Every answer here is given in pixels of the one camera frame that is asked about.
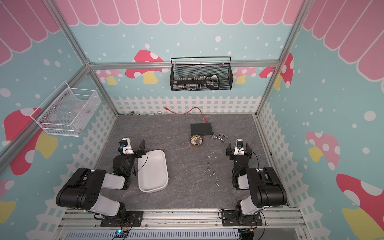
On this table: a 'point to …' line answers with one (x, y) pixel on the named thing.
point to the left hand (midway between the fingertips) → (138, 142)
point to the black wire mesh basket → (219, 76)
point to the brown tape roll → (196, 140)
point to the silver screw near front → (217, 184)
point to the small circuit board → (121, 233)
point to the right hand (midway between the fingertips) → (239, 143)
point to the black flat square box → (202, 129)
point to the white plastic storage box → (153, 172)
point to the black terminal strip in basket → (191, 83)
